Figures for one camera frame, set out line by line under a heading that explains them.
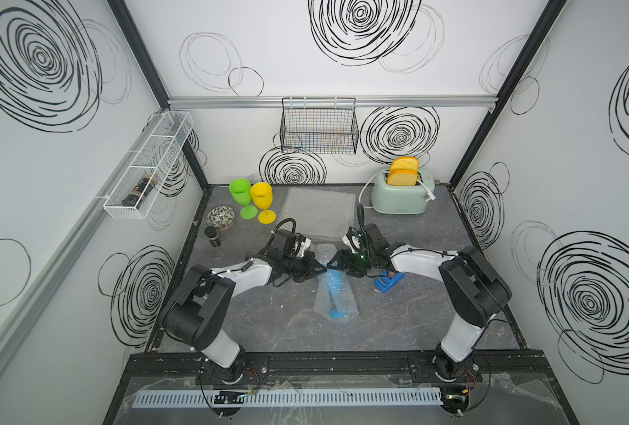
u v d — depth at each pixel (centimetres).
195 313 45
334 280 83
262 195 97
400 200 100
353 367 75
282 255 72
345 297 81
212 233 93
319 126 124
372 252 75
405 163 99
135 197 66
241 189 100
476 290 48
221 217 107
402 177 96
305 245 85
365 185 106
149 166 71
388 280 88
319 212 109
